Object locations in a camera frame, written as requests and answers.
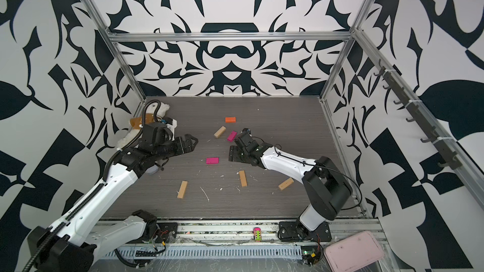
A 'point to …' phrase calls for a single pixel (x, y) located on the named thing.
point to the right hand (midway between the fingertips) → (234, 152)
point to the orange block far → (230, 119)
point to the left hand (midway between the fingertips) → (188, 139)
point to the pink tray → (353, 251)
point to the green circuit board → (311, 254)
